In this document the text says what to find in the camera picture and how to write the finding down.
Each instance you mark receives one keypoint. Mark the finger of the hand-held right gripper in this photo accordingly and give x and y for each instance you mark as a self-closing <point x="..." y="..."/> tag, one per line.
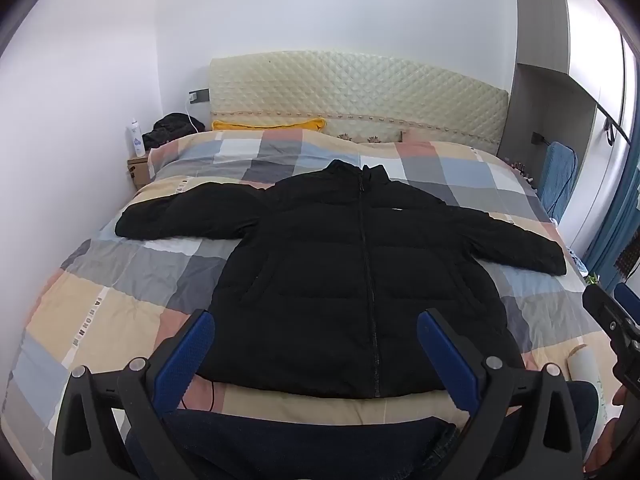
<point x="602" y="307"/>
<point x="629" y="300"/>

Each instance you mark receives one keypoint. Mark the cardboard box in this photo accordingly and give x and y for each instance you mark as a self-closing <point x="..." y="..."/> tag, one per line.
<point x="138" y="171"/>

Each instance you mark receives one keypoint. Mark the blue curtain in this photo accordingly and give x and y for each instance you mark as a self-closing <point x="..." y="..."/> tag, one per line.
<point x="617" y="220"/>

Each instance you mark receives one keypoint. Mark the black wall switch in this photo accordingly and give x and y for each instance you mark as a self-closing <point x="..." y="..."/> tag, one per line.
<point x="537" y="138"/>

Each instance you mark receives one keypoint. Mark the person's legs in dark pants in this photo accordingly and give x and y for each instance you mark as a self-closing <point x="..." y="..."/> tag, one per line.
<point x="310" y="447"/>

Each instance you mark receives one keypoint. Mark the blue cloth on chair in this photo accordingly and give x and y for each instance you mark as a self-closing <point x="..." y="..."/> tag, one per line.
<point x="557" y="177"/>

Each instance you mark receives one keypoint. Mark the white spray bottle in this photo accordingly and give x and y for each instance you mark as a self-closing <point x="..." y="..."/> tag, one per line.
<point x="136" y="139"/>

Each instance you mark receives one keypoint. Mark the person's right hand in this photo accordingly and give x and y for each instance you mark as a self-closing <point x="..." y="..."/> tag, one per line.
<point x="605" y="445"/>

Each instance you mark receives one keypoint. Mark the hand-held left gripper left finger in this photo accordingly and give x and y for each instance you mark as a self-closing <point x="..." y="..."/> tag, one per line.
<point x="184" y="355"/>

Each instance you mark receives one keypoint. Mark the black puffer jacket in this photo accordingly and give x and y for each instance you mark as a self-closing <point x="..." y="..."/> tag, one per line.
<point x="360" y="280"/>

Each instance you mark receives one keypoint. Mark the cream quilted headboard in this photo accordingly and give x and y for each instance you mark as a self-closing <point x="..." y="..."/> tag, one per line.
<point x="360" y="90"/>

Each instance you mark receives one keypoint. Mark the heap of black clothes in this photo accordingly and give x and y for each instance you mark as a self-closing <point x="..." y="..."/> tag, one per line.
<point x="170" y="129"/>

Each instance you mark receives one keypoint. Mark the floral pillow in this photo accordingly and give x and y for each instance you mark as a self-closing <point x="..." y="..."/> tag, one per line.
<point x="367" y="136"/>

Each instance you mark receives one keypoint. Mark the plaid bed quilt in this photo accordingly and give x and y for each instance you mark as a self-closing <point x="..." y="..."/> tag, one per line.
<point x="125" y="280"/>

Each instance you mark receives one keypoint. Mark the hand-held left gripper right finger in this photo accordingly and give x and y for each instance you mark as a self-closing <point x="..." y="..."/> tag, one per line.
<point x="448" y="357"/>

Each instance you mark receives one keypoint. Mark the grey wardrobe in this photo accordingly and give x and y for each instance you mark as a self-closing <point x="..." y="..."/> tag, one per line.
<point x="565" y="60"/>

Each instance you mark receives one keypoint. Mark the yellow pillow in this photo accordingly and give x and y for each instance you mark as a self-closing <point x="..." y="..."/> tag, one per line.
<point x="267" y="124"/>

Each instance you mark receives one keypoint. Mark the grey wall socket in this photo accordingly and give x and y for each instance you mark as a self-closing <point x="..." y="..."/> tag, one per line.
<point x="198" y="95"/>

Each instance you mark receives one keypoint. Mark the white paper roll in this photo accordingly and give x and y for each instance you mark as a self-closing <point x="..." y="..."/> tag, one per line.
<point x="582" y="366"/>

